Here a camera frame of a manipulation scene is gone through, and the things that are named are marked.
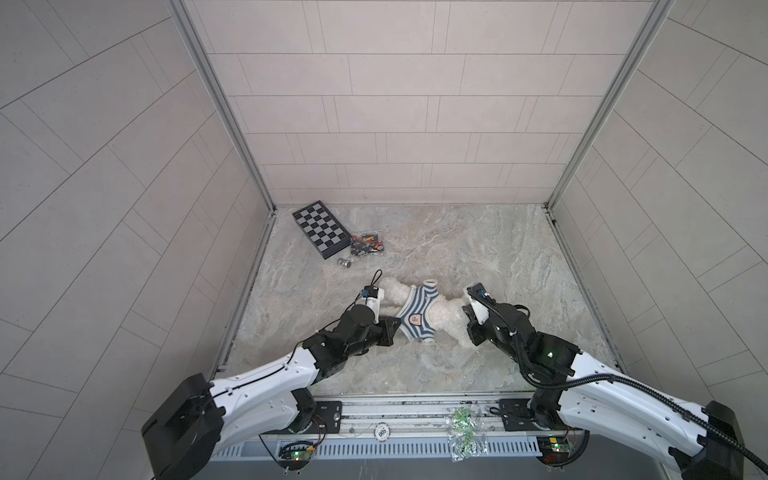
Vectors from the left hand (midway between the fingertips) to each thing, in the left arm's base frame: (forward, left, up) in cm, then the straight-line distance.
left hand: (407, 321), depth 78 cm
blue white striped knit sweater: (+1, -1, +1) cm, 2 cm away
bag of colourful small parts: (+31, +14, -7) cm, 34 cm away
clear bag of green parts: (-23, -14, -8) cm, 28 cm away
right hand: (+2, -14, +2) cm, 14 cm away
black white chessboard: (+34, +28, -7) cm, 45 cm away
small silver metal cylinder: (+23, +21, -8) cm, 32 cm away
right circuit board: (-26, -34, -9) cm, 44 cm away
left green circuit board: (-28, +25, -6) cm, 38 cm away
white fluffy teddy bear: (+1, -10, +2) cm, 11 cm away
